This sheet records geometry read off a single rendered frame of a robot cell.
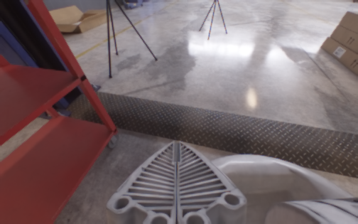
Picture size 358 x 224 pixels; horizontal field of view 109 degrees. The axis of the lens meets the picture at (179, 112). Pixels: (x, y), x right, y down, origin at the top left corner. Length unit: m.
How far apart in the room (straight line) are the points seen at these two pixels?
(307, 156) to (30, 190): 1.40
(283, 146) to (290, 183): 0.50
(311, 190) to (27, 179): 1.07
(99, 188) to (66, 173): 0.18
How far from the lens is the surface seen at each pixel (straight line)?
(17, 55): 1.22
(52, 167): 0.89
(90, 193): 0.90
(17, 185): 0.95
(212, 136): 0.89
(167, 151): 0.16
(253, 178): 0.47
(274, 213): 0.24
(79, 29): 3.54
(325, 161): 1.15
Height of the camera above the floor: 0.76
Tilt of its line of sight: 47 degrees down
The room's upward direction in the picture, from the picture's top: 1 degrees counter-clockwise
